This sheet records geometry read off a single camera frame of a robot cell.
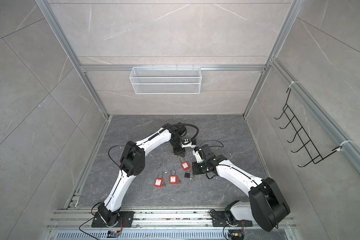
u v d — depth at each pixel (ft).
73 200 2.68
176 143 2.70
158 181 2.76
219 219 2.39
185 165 2.96
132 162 1.95
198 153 2.35
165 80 3.30
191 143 2.77
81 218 2.45
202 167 2.35
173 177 2.81
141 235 2.29
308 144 2.08
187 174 2.90
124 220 2.40
